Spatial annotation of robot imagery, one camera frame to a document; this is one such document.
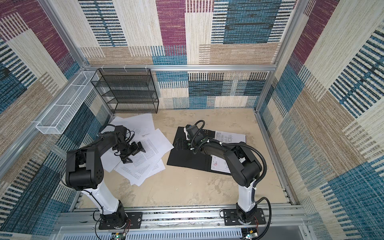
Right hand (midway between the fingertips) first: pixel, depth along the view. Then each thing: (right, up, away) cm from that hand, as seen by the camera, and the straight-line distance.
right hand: (181, 146), depth 93 cm
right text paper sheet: (-14, -12, -2) cm, 19 cm away
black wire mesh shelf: (-41, +38, +17) cm, 58 cm away
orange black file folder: (0, -6, +1) cm, 6 cm away
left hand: (-26, -4, 0) cm, 26 cm away
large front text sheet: (-18, -1, +6) cm, 19 cm away
